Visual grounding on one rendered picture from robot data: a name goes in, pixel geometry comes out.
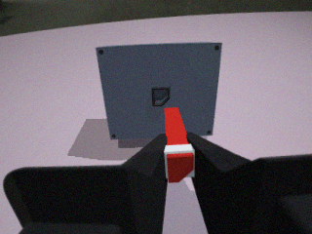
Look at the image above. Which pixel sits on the blue-grey square panel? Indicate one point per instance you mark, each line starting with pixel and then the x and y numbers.
pixel 140 80

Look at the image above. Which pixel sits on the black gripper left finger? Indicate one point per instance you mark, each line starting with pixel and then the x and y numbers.
pixel 131 196

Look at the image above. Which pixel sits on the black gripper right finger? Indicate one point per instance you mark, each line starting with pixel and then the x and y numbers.
pixel 237 195

